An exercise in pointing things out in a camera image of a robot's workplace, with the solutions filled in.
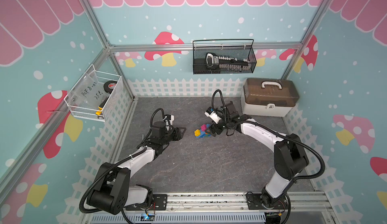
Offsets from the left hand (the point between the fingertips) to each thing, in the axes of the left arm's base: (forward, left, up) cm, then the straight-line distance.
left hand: (183, 131), depth 87 cm
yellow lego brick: (+3, -8, -6) cm, 11 cm away
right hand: (+4, -16, +1) cm, 16 cm away
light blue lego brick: (+2, -12, -6) cm, 13 cm away
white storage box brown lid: (+23, -54, +6) cm, 59 cm away
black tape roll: (+14, +39, +22) cm, 47 cm away
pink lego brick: (+4, -12, -2) cm, 13 cm away
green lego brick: (+2, -14, -7) cm, 16 cm away
